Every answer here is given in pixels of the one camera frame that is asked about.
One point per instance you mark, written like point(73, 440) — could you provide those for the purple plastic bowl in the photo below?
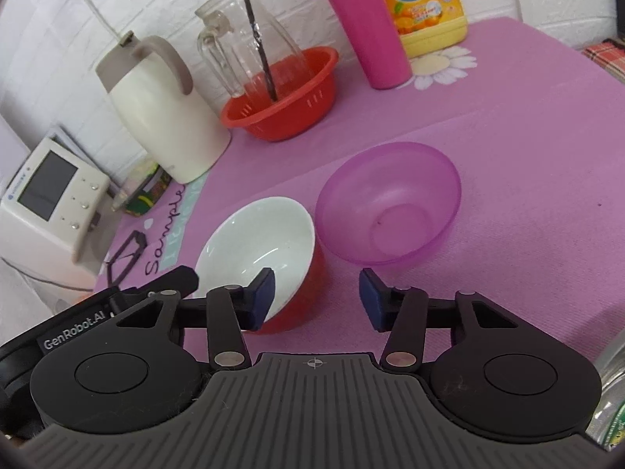
point(390, 205)

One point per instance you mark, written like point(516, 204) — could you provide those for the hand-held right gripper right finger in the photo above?
point(373, 303)

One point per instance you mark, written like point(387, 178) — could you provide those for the purple floral tablecloth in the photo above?
point(512, 180)

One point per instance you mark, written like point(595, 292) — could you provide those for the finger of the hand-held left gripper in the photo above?
point(180, 278)

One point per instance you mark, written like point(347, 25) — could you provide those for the white appliance with screen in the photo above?
point(44, 234)

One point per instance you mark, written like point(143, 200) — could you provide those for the pink bottle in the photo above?
point(371, 34)

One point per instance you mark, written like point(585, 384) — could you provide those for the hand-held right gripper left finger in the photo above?
point(259, 303)

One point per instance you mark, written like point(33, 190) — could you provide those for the plaid blanket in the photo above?
point(605, 56)

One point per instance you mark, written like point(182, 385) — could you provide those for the white thermos jug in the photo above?
point(156, 122)

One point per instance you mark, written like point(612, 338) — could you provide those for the red plastic basket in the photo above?
point(293, 117)

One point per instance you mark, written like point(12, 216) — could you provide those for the stainless steel bowl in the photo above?
point(613, 391)

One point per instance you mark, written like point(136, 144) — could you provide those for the yellow detergent bottle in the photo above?
point(429, 14)

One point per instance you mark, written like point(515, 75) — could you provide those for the dark stirring stick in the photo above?
point(257, 34)

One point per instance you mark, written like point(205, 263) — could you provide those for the red bowl white inside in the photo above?
point(254, 234)

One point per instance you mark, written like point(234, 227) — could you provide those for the clear glass pitcher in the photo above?
point(288, 53)

